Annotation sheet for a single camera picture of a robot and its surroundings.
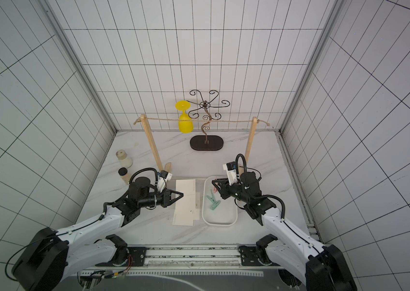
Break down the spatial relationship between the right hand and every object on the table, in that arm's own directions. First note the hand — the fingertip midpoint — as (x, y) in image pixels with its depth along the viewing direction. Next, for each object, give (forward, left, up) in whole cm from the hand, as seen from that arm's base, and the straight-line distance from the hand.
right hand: (215, 177), depth 80 cm
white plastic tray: (-11, -5, -15) cm, 19 cm away
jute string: (+33, +9, +5) cm, 35 cm away
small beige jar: (+13, +51, -10) cm, 53 cm away
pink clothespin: (-6, 0, -1) cm, 6 cm away
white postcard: (-11, +12, -4) cm, 17 cm away
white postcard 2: (-12, +14, -16) cm, 25 cm away
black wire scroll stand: (+32, +7, -13) cm, 35 cm away
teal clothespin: (-4, +1, -14) cm, 15 cm away
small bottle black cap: (+4, +47, -6) cm, 48 cm away
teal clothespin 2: (-8, 0, -14) cm, 16 cm away
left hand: (-9, +15, -4) cm, 18 cm away
